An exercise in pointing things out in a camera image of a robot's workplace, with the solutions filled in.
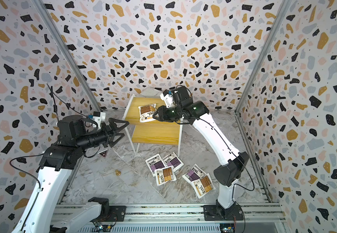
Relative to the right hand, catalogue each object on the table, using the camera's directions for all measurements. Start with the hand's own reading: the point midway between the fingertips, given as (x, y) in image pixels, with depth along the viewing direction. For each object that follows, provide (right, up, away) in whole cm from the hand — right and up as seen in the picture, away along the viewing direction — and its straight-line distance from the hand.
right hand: (154, 117), depth 70 cm
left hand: (-10, -5, -9) cm, 14 cm away
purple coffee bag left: (-3, -28, +22) cm, 36 cm away
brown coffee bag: (-4, +3, +2) cm, 5 cm away
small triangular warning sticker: (-38, -23, +27) cm, 52 cm away
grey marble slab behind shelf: (-8, +20, +35) cm, 41 cm away
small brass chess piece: (-24, -32, +16) cm, 43 cm away
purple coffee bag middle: (+8, -26, +23) cm, 36 cm away
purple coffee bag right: (+22, -33, +18) cm, 43 cm away
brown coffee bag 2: (+4, -33, +16) cm, 37 cm away
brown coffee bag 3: (+26, -38, +12) cm, 47 cm away
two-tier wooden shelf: (-3, -8, +19) cm, 20 cm away
